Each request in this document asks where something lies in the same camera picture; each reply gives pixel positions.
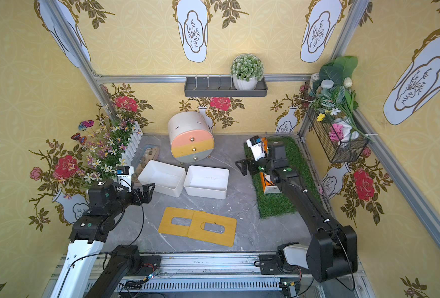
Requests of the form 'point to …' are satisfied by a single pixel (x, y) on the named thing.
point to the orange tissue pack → (268, 187)
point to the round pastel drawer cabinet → (191, 136)
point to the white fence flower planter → (106, 145)
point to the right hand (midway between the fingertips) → (256, 154)
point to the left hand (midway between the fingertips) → (137, 183)
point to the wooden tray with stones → (149, 153)
